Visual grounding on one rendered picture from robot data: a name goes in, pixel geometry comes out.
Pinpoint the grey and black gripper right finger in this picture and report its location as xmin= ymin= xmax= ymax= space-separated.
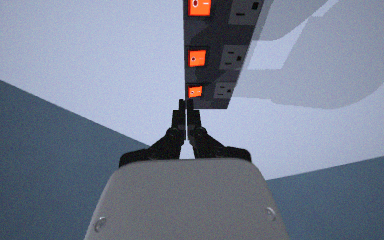
xmin=187 ymin=99 xmax=252 ymax=163

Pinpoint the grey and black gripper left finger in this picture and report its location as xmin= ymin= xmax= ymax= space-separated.
xmin=119 ymin=99 xmax=186 ymax=167

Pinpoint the black power strip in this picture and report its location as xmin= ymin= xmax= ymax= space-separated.
xmin=183 ymin=0 xmax=264 ymax=109

